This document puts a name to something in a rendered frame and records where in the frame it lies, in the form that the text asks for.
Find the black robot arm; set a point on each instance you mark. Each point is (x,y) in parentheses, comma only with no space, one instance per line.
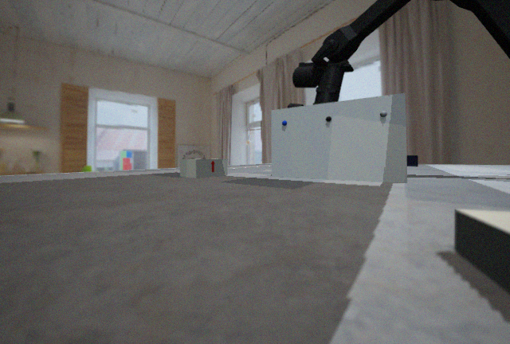
(339,46)

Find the dark grey rectangular panel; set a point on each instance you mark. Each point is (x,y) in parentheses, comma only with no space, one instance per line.
(352,140)

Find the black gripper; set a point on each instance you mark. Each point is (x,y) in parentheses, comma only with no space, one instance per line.
(325,93)

